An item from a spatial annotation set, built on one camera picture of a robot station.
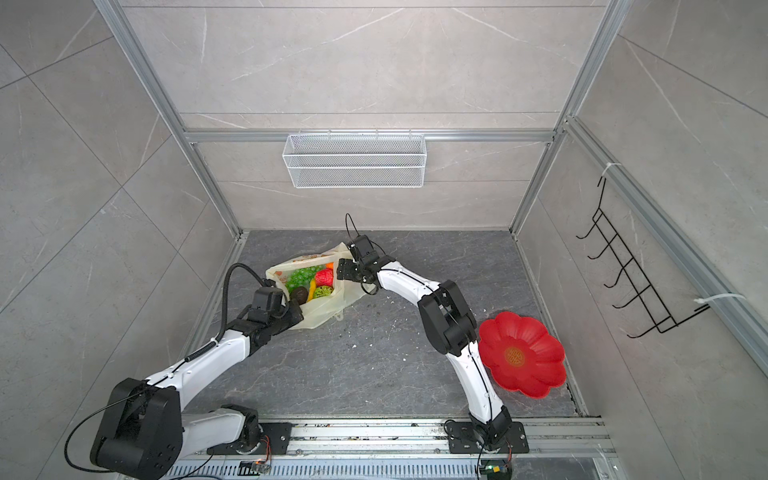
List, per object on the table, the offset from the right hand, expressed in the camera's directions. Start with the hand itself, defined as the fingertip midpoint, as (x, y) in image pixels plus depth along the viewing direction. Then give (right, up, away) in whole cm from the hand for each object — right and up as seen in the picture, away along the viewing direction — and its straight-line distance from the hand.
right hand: (345, 269), depth 98 cm
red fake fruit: (-7, -3, 0) cm, 7 cm away
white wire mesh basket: (+3, +37, +2) cm, 38 cm away
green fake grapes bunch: (-15, -3, +2) cm, 16 cm away
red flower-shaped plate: (+55, -25, -10) cm, 61 cm away
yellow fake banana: (-11, -7, 0) cm, 13 cm away
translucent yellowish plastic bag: (-5, -11, -10) cm, 16 cm away
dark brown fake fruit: (-15, -8, -2) cm, 17 cm away
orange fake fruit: (-5, +1, +2) cm, 6 cm away
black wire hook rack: (+70, -3, -36) cm, 79 cm away
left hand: (-12, -9, -9) cm, 18 cm away
